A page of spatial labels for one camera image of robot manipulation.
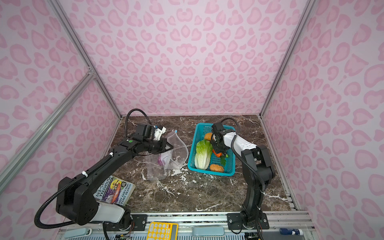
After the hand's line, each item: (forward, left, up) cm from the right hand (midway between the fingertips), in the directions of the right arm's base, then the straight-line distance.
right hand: (221, 147), depth 95 cm
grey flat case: (-44, +9, 0) cm, 45 cm away
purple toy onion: (-11, +37, +1) cm, 39 cm away
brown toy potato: (-14, +4, 0) cm, 15 cm away
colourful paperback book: (-28, +59, -3) cm, 65 cm away
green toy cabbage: (-8, +12, +4) cm, 14 cm away
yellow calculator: (-45, +30, -3) cm, 54 cm away
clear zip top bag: (-12, +39, -3) cm, 41 cm away
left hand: (-9, +27, +15) cm, 32 cm away
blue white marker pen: (-43, -29, -3) cm, 52 cm away
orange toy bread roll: (+9, +8, 0) cm, 12 cm away
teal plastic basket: (-13, -4, -1) cm, 14 cm away
